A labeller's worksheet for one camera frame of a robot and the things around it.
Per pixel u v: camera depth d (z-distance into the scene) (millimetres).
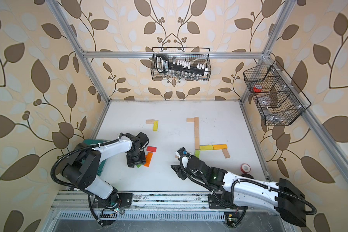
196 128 1048
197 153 903
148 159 882
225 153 911
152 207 735
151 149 926
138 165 862
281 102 729
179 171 661
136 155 749
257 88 806
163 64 848
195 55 911
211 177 576
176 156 676
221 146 945
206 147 940
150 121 1073
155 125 1052
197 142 964
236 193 511
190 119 1085
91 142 908
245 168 845
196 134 1014
